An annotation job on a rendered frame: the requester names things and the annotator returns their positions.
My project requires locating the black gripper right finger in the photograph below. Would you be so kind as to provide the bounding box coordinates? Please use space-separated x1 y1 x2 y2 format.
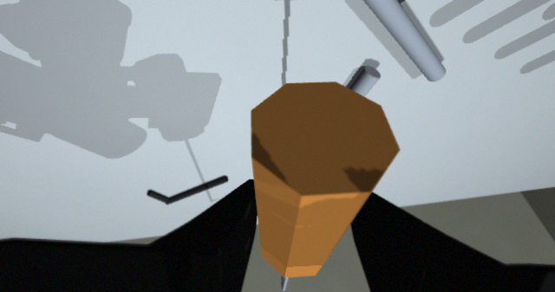
351 192 555 292

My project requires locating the black bent rod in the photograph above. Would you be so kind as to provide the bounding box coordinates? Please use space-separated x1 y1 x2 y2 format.
147 176 228 204

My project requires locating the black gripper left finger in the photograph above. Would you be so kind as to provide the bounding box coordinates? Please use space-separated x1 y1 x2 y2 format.
0 179 258 292

